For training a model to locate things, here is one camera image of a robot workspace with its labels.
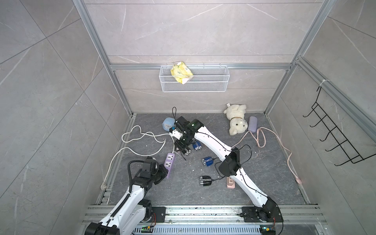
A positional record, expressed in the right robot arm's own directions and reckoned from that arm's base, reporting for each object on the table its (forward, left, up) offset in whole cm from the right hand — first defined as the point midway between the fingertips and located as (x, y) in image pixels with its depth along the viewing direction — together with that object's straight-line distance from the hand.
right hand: (179, 147), depth 89 cm
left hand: (-11, +6, -5) cm, 13 cm away
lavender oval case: (+24, -55, -8) cm, 61 cm away
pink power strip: (-22, -28, -2) cm, 36 cm away
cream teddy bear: (+29, -42, 0) cm, 51 cm away
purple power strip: (-7, +7, -7) cm, 12 cm away
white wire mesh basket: (+43, -18, +21) cm, 51 cm away
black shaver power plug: (-18, -15, -7) cm, 25 cm away
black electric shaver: (+1, -4, -6) cm, 7 cm away
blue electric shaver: (+4, -11, -5) cm, 13 cm away
